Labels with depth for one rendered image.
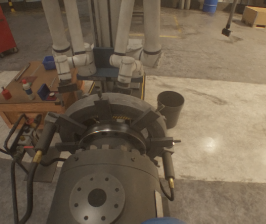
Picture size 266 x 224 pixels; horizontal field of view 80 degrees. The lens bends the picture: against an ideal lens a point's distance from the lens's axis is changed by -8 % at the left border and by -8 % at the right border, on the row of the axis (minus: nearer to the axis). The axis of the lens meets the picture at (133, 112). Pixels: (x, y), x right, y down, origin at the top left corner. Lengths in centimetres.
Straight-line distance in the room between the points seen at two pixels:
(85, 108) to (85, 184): 45
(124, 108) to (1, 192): 154
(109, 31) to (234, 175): 188
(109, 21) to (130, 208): 149
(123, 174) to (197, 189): 112
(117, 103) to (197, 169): 122
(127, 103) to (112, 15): 97
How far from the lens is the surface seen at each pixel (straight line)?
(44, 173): 197
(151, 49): 143
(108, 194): 71
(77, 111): 105
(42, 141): 111
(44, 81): 235
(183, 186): 178
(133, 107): 98
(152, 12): 131
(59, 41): 158
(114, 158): 83
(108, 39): 179
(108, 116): 100
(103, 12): 173
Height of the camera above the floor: 159
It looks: 43 degrees down
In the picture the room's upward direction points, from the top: straight up
